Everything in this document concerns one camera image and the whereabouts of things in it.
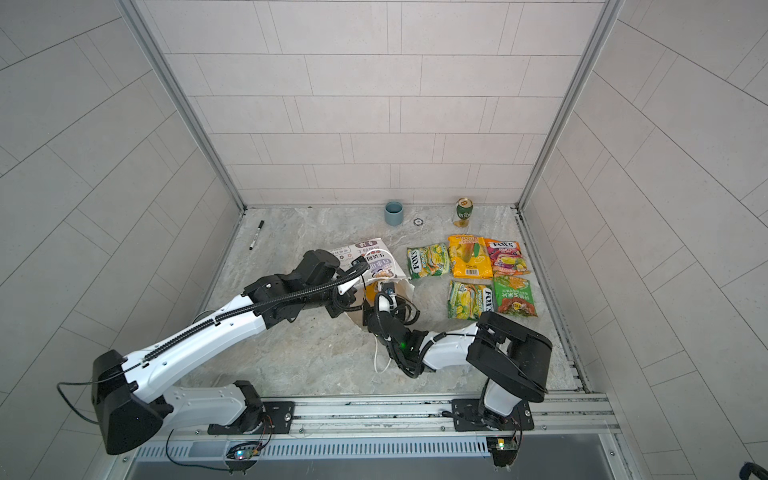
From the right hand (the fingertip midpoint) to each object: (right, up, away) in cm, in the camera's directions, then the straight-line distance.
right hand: (372, 302), depth 85 cm
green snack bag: (+17, +10, +12) cm, 23 cm away
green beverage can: (+31, +28, +19) cm, 46 cm away
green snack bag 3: (+29, -1, +4) cm, 29 cm away
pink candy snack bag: (+44, +11, +14) cm, 47 cm away
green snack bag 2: (+42, +1, +5) cm, 43 cm away
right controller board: (+32, -30, -16) cm, 47 cm away
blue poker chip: (+15, +24, +27) cm, 39 cm away
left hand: (-1, +6, -11) cm, 12 cm away
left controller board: (-26, -27, -20) cm, 43 cm away
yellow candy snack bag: (+31, +12, +13) cm, 36 cm away
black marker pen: (-45, +19, +23) cm, 54 cm away
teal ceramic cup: (+6, +27, +23) cm, 36 cm away
